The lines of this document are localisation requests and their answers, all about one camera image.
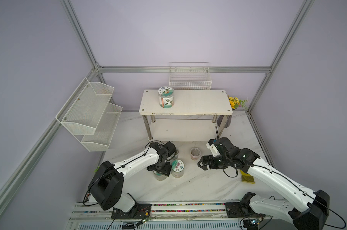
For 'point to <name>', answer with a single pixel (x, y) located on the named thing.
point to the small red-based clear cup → (195, 154)
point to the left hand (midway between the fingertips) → (159, 173)
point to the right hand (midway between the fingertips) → (205, 166)
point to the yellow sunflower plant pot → (235, 103)
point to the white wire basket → (188, 76)
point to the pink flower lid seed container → (178, 168)
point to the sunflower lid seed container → (159, 176)
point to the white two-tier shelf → (185, 115)
